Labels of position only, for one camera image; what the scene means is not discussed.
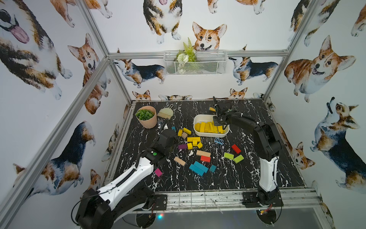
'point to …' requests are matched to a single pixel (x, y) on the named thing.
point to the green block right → (238, 159)
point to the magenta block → (158, 172)
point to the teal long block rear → (201, 166)
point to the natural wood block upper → (204, 153)
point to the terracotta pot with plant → (147, 116)
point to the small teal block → (212, 168)
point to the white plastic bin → (203, 126)
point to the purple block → (182, 146)
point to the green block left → (228, 155)
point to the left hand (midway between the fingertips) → (174, 128)
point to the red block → (236, 149)
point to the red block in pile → (205, 158)
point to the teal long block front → (196, 170)
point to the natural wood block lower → (179, 161)
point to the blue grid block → (218, 140)
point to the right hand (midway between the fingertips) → (217, 119)
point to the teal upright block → (173, 128)
